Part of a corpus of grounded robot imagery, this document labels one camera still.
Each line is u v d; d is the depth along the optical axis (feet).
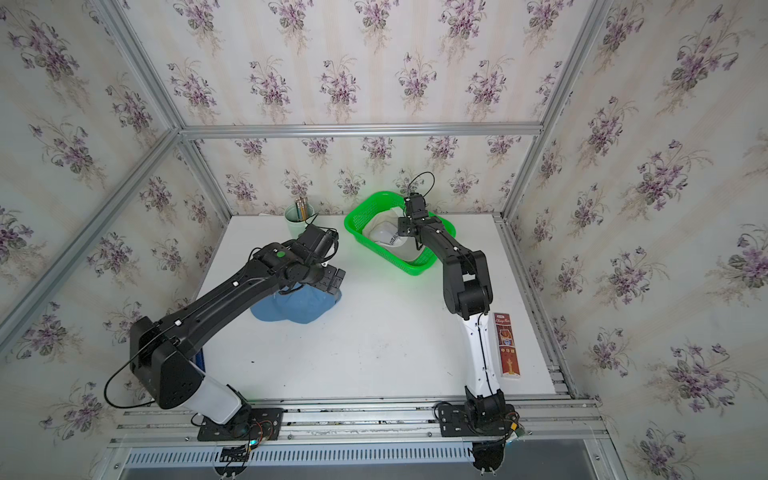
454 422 2.40
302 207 3.31
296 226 3.31
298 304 2.78
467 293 1.99
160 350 1.32
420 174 2.75
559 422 2.45
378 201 3.76
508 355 2.75
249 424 2.18
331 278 2.35
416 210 2.77
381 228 3.64
